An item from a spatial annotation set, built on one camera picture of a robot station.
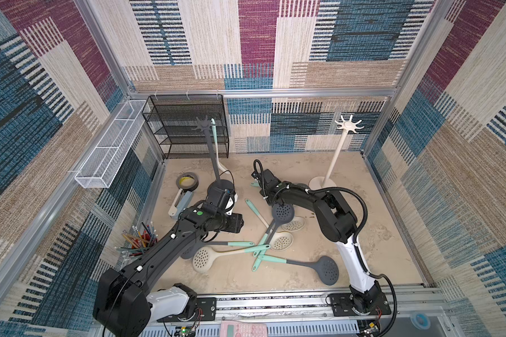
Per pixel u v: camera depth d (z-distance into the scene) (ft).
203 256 2.70
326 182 3.34
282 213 3.07
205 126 2.48
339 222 1.94
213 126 2.59
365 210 1.75
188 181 3.56
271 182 2.71
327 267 2.56
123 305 1.26
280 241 2.88
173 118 3.55
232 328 2.26
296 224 3.00
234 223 2.32
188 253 2.73
